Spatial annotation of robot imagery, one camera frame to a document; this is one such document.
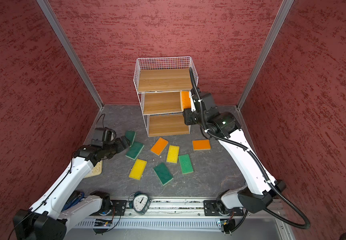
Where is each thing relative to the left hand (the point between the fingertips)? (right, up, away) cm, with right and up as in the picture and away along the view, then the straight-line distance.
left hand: (124, 148), depth 80 cm
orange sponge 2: (+46, -1, +18) cm, 49 cm away
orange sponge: (+17, -2, +16) cm, 23 cm away
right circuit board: (+54, -36, -9) cm, 65 cm away
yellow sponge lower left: (+5, -14, +8) cm, 17 cm away
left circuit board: (-9, -36, -8) cm, 38 cm away
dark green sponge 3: (+21, -16, +5) cm, 26 cm away
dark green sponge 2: (+2, -4, +12) cm, 13 cm away
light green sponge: (+34, -12, +9) cm, 37 cm away
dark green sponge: (-4, +4, +21) cm, 22 cm away
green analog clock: (+11, -26, -8) cm, 29 cm away
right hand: (+34, +18, -13) cm, 40 cm away
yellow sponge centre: (+26, -6, +12) cm, 30 cm away
